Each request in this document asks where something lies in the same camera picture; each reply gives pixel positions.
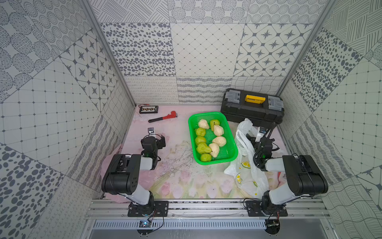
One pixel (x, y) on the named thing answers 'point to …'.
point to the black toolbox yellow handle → (262, 110)
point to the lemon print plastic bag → (245, 173)
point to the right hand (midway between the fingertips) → (254, 136)
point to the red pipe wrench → (173, 114)
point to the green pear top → (213, 122)
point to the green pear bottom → (205, 157)
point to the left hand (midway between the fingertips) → (158, 135)
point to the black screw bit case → (148, 109)
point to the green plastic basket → (227, 153)
